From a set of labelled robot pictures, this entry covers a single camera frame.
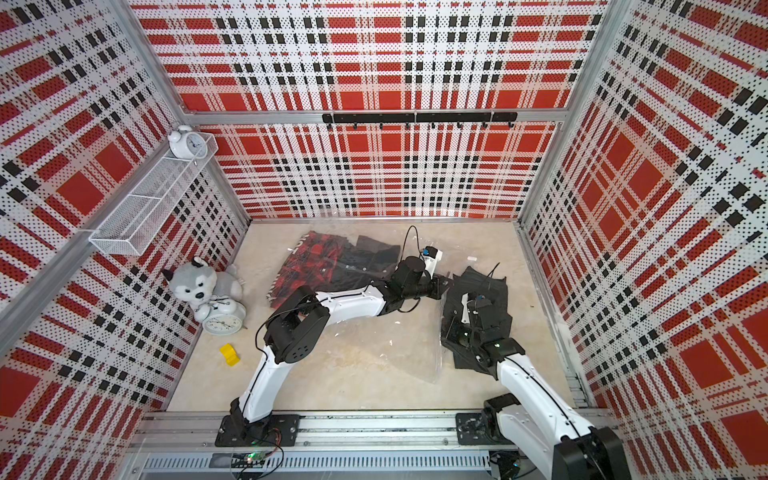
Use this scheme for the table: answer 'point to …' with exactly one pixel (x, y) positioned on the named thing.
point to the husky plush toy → (198, 283)
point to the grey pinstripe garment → (467, 280)
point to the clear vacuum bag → (407, 341)
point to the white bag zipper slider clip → (472, 258)
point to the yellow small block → (229, 354)
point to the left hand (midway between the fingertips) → (457, 281)
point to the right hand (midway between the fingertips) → (446, 324)
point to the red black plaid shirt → (312, 264)
